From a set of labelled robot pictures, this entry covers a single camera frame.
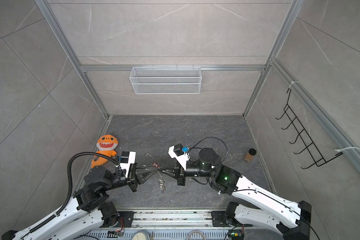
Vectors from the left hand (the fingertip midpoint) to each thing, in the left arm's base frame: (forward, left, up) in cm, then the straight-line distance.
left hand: (156, 167), depth 54 cm
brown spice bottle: (+19, -52, -29) cm, 62 cm away
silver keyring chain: (-4, -1, -7) cm, 8 cm away
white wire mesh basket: (+65, -4, -4) cm, 65 cm away
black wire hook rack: (+1, -64, -1) cm, 64 cm away
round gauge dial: (-18, +10, -31) cm, 37 cm away
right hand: (0, -2, -2) cm, 3 cm away
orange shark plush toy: (+29, +38, -27) cm, 55 cm away
